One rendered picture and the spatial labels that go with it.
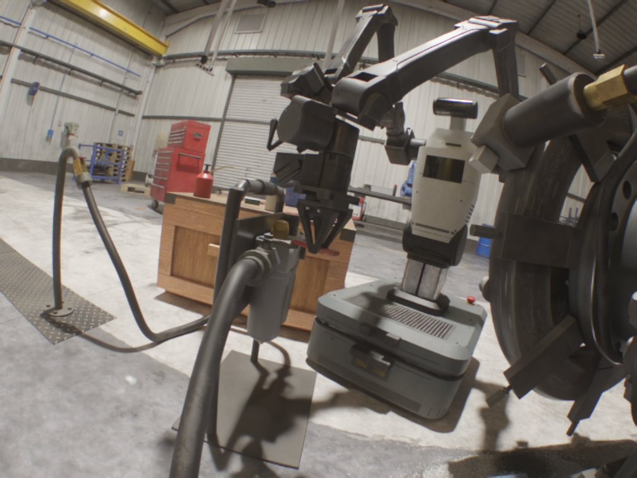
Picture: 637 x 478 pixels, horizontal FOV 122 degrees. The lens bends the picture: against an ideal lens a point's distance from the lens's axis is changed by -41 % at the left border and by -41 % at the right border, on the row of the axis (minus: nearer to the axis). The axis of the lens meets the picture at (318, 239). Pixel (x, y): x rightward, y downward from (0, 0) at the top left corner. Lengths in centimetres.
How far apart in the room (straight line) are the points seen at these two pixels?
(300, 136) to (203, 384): 32
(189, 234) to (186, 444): 105
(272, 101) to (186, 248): 900
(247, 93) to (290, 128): 1015
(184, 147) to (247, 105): 663
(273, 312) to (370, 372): 41
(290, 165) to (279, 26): 1109
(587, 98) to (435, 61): 27
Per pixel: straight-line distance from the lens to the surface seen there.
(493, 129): 57
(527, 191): 58
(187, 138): 396
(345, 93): 46
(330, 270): 112
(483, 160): 58
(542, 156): 60
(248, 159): 987
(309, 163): 45
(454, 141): 115
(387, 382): 91
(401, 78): 49
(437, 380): 86
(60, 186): 114
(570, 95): 42
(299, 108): 41
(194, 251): 129
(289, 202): 184
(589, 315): 64
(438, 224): 102
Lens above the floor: 56
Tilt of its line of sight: 8 degrees down
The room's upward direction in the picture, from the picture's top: 12 degrees clockwise
